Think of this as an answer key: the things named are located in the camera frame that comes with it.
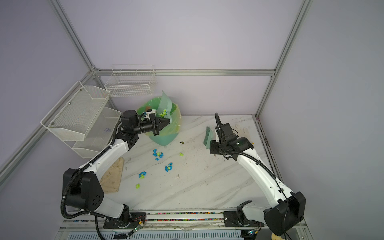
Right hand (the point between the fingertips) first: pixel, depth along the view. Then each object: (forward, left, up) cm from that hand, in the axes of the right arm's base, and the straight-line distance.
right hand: (211, 146), depth 77 cm
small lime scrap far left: (-14, +42, -20) cm, 49 cm away
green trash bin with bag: (+11, +26, -4) cm, 28 cm away
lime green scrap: (+15, +26, +9) cm, 31 cm away
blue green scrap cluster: (+7, +33, -20) cm, 39 cm away
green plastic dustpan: (+23, +27, +10) cm, 37 cm away
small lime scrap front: (+7, +19, -20) cm, 28 cm away
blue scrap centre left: (-3, +26, -20) cm, 33 cm away
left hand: (+7, +21, +12) cm, 25 cm away
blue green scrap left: (-8, +41, -19) cm, 46 cm away
